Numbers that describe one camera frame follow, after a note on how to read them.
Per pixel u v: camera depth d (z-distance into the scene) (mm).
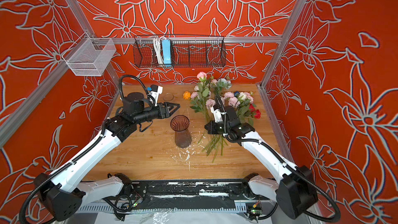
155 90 621
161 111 598
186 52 976
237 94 1064
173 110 643
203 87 854
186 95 1081
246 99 1013
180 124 798
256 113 978
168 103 619
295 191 388
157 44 878
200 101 1068
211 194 729
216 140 899
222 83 1098
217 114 727
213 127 688
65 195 393
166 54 896
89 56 928
